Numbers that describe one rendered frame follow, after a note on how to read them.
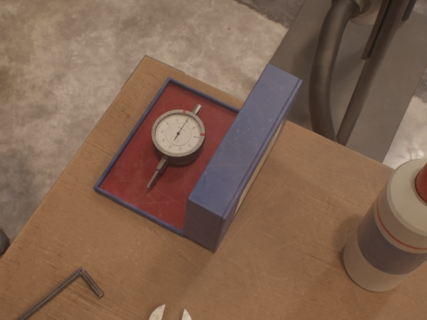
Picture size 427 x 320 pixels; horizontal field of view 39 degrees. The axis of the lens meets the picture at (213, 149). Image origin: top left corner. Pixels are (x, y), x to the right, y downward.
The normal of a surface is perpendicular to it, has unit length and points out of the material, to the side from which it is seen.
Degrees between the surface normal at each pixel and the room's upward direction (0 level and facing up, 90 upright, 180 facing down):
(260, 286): 0
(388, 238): 90
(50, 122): 0
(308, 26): 0
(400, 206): 42
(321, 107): 51
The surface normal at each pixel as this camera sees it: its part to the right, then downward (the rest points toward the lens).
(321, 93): 0.01, 0.33
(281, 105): 0.07, -0.41
